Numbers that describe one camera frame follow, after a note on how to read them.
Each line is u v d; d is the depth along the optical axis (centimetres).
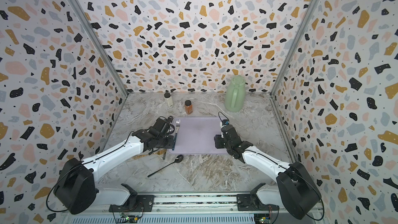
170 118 104
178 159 86
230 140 66
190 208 73
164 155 90
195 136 98
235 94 95
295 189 42
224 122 78
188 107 104
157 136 64
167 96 107
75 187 40
